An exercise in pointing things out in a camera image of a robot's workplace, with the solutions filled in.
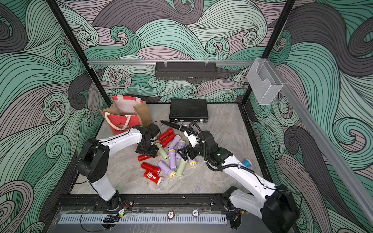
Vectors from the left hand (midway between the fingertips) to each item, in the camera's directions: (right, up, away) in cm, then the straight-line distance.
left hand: (150, 153), depth 88 cm
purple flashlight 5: (+13, -9, -7) cm, 18 cm away
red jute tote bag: (-21, +25, +16) cm, 37 cm away
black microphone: (+20, +14, +13) cm, 27 cm away
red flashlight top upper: (+11, +12, +12) cm, 20 cm away
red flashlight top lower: (+8, +5, +7) cm, 11 cm away
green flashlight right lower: (+20, -8, -4) cm, 21 cm away
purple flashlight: (+15, +5, +7) cm, 17 cm away
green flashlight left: (+8, +1, +2) cm, 8 cm away
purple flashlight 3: (+14, -3, -1) cm, 15 cm away
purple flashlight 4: (+26, -5, -2) cm, 27 cm away
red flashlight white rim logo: (+6, -12, -9) cm, 16 cm away
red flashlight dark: (+2, -8, -4) cm, 9 cm away
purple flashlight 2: (+20, +4, +5) cm, 21 cm away
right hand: (+20, +6, -10) cm, 24 cm away
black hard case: (+27, +27, +21) cm, 44 cm away
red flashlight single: (-4, -3, 0) cm, 5 cm away
